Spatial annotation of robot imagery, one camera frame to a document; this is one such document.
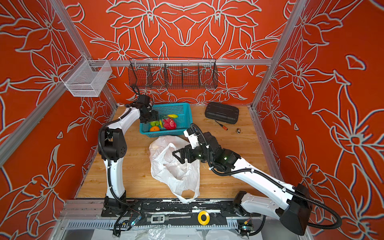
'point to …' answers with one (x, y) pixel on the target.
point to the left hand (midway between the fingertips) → (152, 116)
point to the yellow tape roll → (208, 217)
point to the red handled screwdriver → (224, 127)
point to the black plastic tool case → (222, 112)
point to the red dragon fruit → (169, 124)
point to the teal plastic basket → (184, 120)
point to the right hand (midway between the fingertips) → (176, 151)
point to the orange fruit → (154, 128)
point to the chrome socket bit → (238, 131)
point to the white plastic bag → (182, 179)
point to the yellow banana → (172, 116)
